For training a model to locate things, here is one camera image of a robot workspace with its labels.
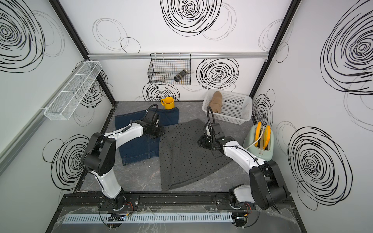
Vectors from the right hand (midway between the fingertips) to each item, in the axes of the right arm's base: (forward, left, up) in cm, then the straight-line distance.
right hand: (200, 142), depth 87 cm
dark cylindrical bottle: (+37, +12, +23) cm, 45 cm away
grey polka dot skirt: (-7, +12, -7) cm, 15 cm away
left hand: (+8, +24, -3) cm, 26 cm away
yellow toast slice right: (-2, -34, +13) cm, 36 cm away
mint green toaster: (-2, -31, +8) cm, 33 cm away
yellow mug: (+34, +24, 0) cm, 41 cm away
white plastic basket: (+36, -29, -9) cm, 47 cm away
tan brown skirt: (+36, -13, -2) cm, 38 cm away
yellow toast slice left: (0, -30, +12) cm, 32 cm away
